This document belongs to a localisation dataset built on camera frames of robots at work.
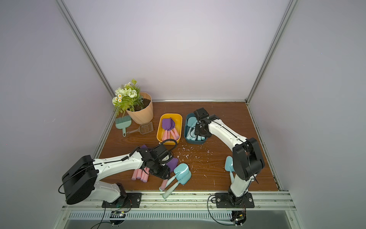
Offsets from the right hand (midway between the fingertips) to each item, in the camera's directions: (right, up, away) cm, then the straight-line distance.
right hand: (200, 127), depth 90 cm
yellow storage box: (-16, +5, +14) cm, 21 cm away
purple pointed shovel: (-19, -6, +6) cm, 21 cm away
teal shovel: (-1, -8, +5) cm, 9 cm away
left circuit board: (-45, -43, -18) cm, 65 cm away
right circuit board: (+17, -43, -20) cm, 50 cm away
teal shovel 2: (-13, -25, -8) cm, 30 cm away
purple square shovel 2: (-24, -7, +4) cm, 25 cm away
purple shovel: (-39, -26, -10) cm, 48 cm away
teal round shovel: (-6, +2, +14) cm, 15 cm away
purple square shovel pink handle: (-17, -5, +5) cm, 18 cm away
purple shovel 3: (-32, -26, -11) cm, 43 cm away
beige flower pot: (-38, +8, +3) cm, 39 cm away
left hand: (-19, -27, -11) cm, 35 cm away
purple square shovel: (-23, +1, +12) cm, 26 cm away
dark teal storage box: (-1, -11, +4) cm, 12 cm away
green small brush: (-59, +2, +17) cm, 61 cm away
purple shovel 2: (-36, -26, -10) cm, 46 cm away
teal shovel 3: (-13, -29, -9) cm, 33 cm away
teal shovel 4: (+17, -24, -6) cm, 29 cm away
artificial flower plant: (-45, +18, -7) cm, 49 cm away
